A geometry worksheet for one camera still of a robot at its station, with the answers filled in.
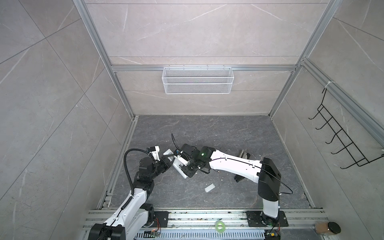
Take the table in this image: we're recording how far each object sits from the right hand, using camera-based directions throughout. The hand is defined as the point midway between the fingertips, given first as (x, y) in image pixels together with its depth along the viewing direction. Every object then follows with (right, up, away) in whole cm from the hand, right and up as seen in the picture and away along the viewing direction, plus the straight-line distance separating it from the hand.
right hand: (186, 167), depth 81 cm
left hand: (-6, +8, 0) cm, 10 cm away
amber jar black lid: (+63, -22, -17) cm, 69 cm away
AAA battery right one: (+14, +6, -26) cm, 30 cm away
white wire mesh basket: (+6, +55, +20) cm, 59 cm away
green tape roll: (+16, -26, -8) cm, 31 cm away
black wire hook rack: (+72, +16, -16) cm, 76 cm away
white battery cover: (+13, -12, +3) cm, 18 cm away
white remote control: (-5, +3, -3) cm, 6 cm away
